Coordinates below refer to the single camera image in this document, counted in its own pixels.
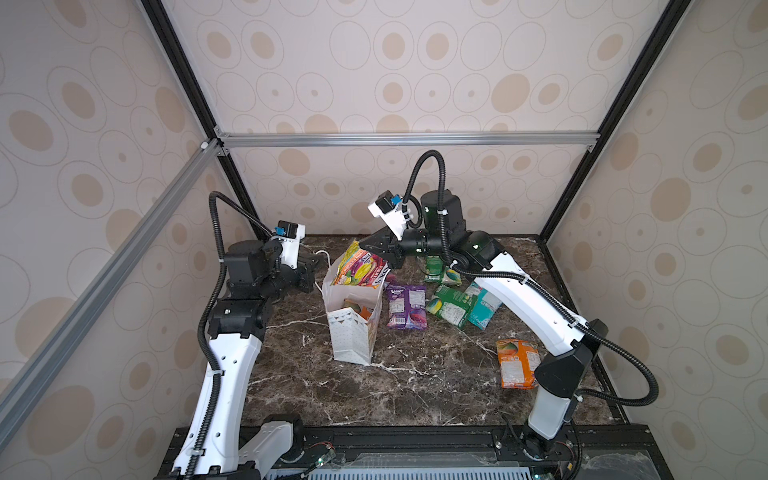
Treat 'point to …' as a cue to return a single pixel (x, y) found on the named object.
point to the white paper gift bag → (353, 313)
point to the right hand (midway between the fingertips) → (362, 244)
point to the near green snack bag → (450, 304)
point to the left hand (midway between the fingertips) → (327, 254)
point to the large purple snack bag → (407, 307)
